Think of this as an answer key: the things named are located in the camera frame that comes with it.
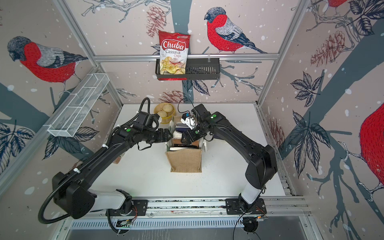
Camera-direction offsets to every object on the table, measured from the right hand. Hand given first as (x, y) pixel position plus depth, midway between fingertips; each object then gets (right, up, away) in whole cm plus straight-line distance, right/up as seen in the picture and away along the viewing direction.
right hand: (186, 137), depth 79 cm
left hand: (-9, +2, 0) cm, 9 cm away
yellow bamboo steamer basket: (-23, +18, +34) cm, 45 cm away
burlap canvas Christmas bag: (-1, -13, +3) cm, 14 cm away
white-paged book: (-3, -5, -6) cm, 8 cm away
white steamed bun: (-17, +18, +32) cm, 40 cm away
